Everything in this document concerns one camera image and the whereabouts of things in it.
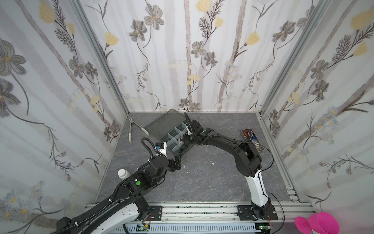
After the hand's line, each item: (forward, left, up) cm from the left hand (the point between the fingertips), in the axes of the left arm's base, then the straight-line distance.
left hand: (173, 152), depth 74 cm
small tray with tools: (+24, -54, -18) cm, 61 cm away
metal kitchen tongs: (+40, +36, -22) cm, 58 cm away
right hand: (+18, -5, -10) cm, 21 cm away
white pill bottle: (-8, +26, -9) cm, 29 cm away
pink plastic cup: (-32, -62, -2) cm, 70 cm away
